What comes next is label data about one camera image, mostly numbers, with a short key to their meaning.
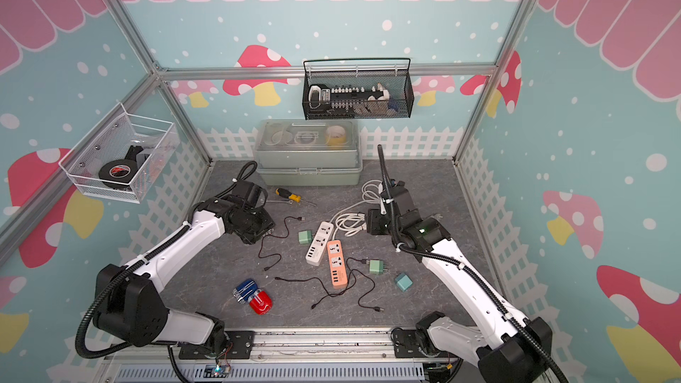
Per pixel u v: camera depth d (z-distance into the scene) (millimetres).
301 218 1019
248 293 812
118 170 700
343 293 831
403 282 843
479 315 407
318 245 917
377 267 874
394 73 895
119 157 742
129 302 414
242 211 648
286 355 734
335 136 1052
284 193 1046
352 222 988
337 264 872
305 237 937
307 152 946
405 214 556
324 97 891
